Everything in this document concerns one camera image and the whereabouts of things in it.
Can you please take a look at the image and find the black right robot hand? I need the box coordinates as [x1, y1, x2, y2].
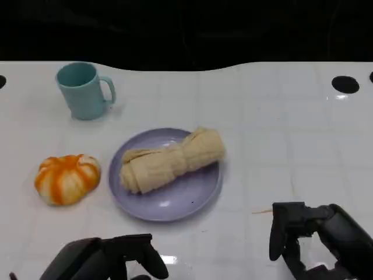
[268, 201, 373, 280]

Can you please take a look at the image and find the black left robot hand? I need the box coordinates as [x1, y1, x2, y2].
[39, 233, 170, 280]

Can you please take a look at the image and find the beige towel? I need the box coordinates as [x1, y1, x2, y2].
[119, 125, 227, 195]

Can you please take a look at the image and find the orange and white bread roll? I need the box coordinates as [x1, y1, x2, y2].
[34, 154, 101, 207]

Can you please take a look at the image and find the lilac plate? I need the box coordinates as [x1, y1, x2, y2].
[108, 127, 224, 223]

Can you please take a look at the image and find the pale green mug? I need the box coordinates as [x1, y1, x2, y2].
[55, 61, 117, 121]

